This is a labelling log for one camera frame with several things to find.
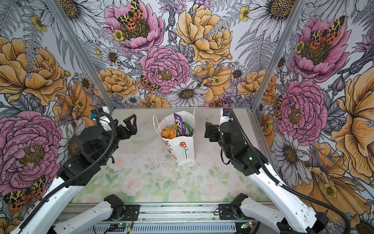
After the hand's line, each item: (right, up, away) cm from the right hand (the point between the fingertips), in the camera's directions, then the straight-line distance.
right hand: (213, 126), depth 68 cm
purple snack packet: (-16, 0, +18) cm, 24 cm away
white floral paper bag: (-18, -2, +14) cm, 23 cm away
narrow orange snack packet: (-21, -4, +11) cm, 24 cm away
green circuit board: (-46, -49, +4) cm, 67 cm away
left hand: (-37, +2, -4) cm, 37 cm away
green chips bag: (-11, -2, +21) cm, 24 cm away
